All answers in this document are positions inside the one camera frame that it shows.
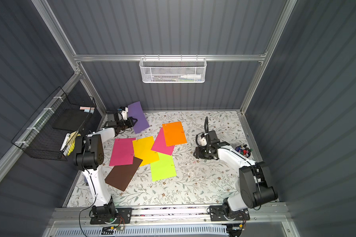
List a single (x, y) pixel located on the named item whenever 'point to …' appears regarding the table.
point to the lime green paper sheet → (164, 168)
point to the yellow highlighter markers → (71, 143)
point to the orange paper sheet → (174, 134)
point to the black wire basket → (50, 134)
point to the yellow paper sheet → (142, 150)
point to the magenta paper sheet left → (122, 152)
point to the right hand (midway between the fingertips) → (199, 154)
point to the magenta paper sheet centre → (160, 145)
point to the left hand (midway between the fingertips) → (134, 118)
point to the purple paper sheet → (136, 111)
